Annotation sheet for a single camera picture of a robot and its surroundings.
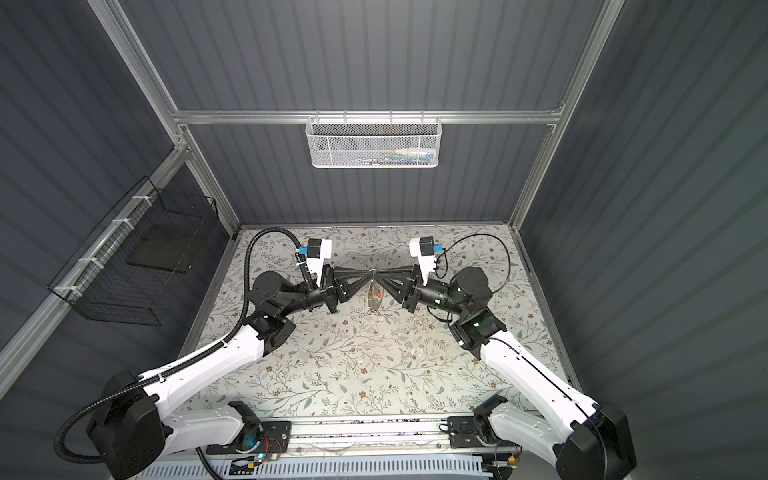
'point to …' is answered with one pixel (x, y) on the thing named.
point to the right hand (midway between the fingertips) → (380, 283)
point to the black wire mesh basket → (128, 270)
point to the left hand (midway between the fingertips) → (373, 277)
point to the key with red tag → (377, 294)
